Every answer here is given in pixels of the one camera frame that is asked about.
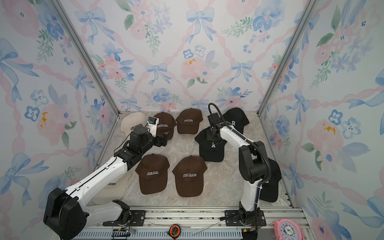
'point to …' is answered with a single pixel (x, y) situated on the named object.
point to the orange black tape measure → (174, 231)
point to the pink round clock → (288, 229)
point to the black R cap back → (237, 117)
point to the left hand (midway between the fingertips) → (162, 129)
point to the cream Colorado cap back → (131, 121)
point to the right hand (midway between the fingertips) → (214, 135)
